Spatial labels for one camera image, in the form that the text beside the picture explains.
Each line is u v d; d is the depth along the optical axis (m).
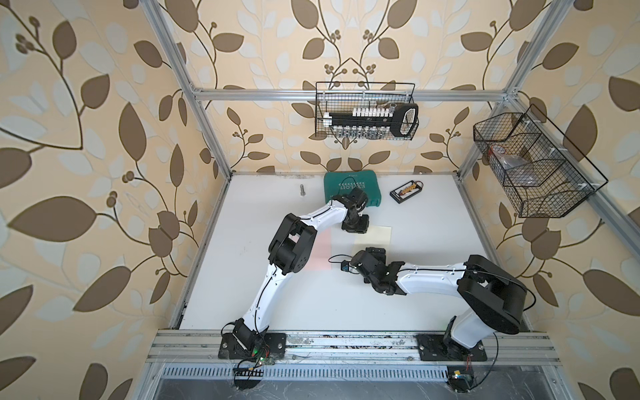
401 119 0.84
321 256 0.63
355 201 0.82
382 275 0.68
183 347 0.77
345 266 0.81
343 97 0.91
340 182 1.11
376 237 1.00
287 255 0.60
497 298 0.44
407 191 1.12
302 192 1.12
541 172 0.73
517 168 0.70
